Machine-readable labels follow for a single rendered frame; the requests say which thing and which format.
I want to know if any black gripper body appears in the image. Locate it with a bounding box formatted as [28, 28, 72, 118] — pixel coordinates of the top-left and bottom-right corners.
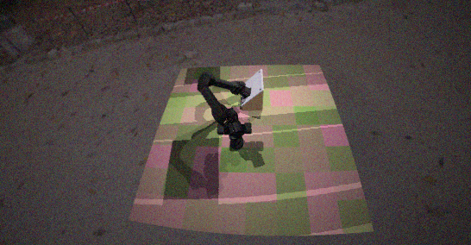
[217, 122, 252, 135]

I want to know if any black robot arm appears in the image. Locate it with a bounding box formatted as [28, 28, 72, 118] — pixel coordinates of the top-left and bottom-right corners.
[198, 72, 252, 140]

